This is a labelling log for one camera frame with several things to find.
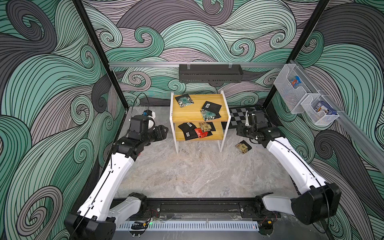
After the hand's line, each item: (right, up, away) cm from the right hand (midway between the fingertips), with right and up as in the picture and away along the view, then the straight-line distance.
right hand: (243, 128), depth 80 cm
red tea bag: (-23, -3, +4) cm, 24 cm away
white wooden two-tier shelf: (-25, +6, -10) cm, 28 cm away
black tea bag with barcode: (-18, +11, -6) cm, 21 cm away
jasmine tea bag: (-32, +15, -2) cm, 36 cm away
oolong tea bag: (+6, -13, +17) cm, 22 cm away
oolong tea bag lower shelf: (-20, 0, +8) cm, 22 cm away
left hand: (-42, +1, -8) cm, 43 cm away
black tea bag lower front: (-29, -4, +4) cm, 29 cm away
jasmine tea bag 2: (-21, +7, -9) cm, 24 cm away
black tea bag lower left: (-31, +1, +8) cm, 32 cm away
